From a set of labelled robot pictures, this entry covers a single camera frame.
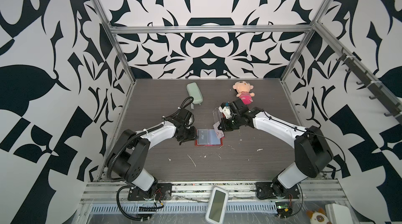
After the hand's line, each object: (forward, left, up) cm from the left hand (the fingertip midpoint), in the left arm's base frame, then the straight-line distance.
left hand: (196, 134), depth 89 cm
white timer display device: (-33, -9, +1) cm, 34 cm away
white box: (-37, -61, -3) cm, 72 cm away
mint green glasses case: (+33, +1, -2) cm, 33 cm away
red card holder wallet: (0, -7, -3) cm, 7 cm away
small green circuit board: (-35, -39, -4) cm, 53 cm away
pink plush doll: (+30, -32, +3) cm, 45 cm away
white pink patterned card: (-2, -13, +5) cm, 13 cm away
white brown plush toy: (-38, -50, 0) cm, 63 cm away
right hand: (+2, -13, +6) cm, 14 cm away
